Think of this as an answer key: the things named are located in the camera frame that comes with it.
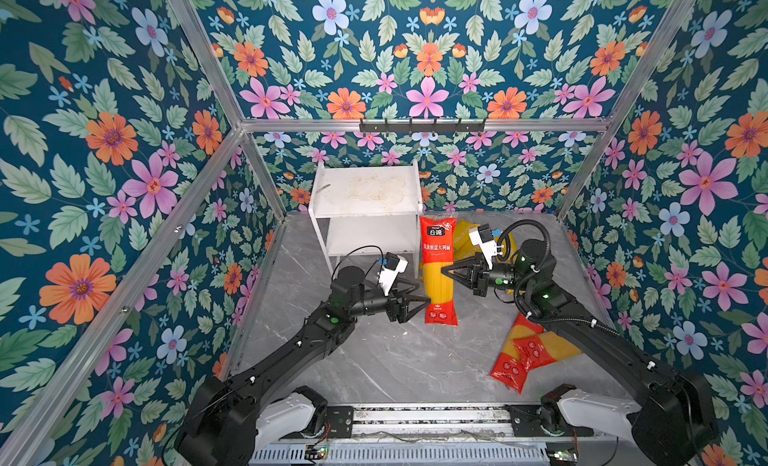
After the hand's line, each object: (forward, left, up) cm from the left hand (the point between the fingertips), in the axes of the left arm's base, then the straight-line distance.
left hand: (426, 291), depth 68 cm
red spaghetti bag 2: (-8, -33, -22) cm, 41 cm away
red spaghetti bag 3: (-12, -23, -24) cm, 35 cm away
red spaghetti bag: (+5, -2, +10) cm, 12 cm away
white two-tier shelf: (+22, +13, +6) cm, 26 cm away
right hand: (+2, -4, +5) cm, 7 cm away
